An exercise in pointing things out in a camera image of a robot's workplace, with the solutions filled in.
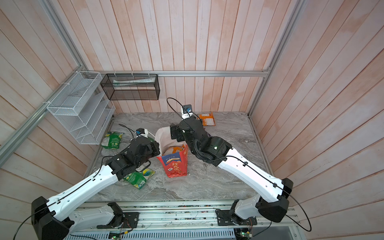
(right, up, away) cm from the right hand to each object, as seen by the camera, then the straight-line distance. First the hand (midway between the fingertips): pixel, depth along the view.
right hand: (180, 123), depth 65 cm
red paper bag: (-4, -16, +7) cm, 18 cm away
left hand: (-11, -12, +11) cm, 20 cm away
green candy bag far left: (-50, -11, +36) cm, 63 cm away
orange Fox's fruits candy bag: (-6, -15, +26) cm, 30 cm away
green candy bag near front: (-25, -31, +19) cm, 44 cm away
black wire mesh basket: (-38, +28, +41) cm, 62 cm away
